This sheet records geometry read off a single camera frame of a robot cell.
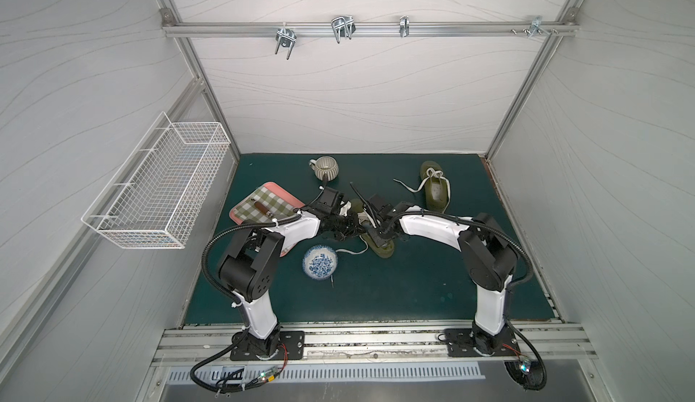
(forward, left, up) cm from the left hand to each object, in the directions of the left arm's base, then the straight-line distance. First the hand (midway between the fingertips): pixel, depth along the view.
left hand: (369, 231), depth 88 cm
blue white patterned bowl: (-8, +16, -7) cm, 19 cm away
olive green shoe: (-5, -5, -4) cm, 8 cm away
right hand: (+3, -4, -5) cm, 7 cm away
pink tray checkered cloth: (+16, +39, -6) cm, 42 cm away
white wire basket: (-6, +57, +24) cm, 62 cm away
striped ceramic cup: (+35, +18, -5) cm, 40 cm away
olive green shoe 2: (+23, -28, -3) cm, 36 cm away
